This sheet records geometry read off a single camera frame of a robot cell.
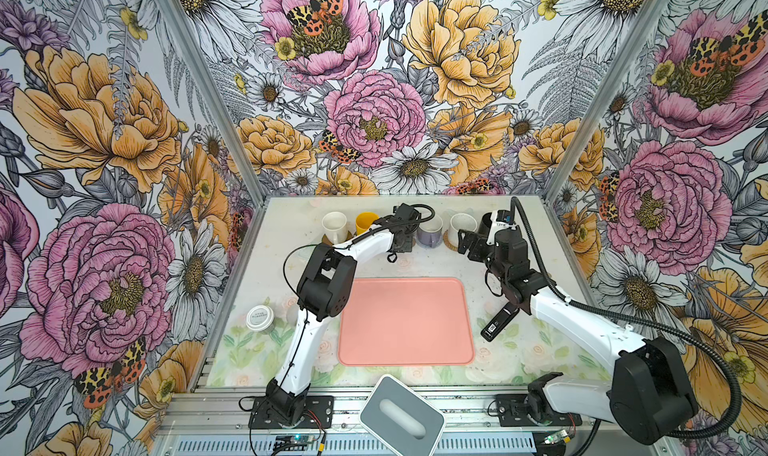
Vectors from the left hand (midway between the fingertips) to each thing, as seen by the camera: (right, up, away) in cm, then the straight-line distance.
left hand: (397, 248), depth 103 cm
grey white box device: (+1, -39, -30) cm, 49 cm away
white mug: (+23, +9, +8) cm, 26 cm away
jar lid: (-38, -18, -20) cm, 46 cm away
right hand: (+21, +3, -18) cm, 28 cm away
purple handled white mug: (+12, +6, +2) cm, 13 cm away
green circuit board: (-24, -42, -32) cm, 58 cm away
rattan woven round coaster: (+18, +2, +5) cm, 19 cm away
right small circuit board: (+37, -42, -31) cm, 64 cm away
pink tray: (+3, -20, -14) cm, 25 cm away
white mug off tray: (-20, +8, -3) cm, 22 cm away
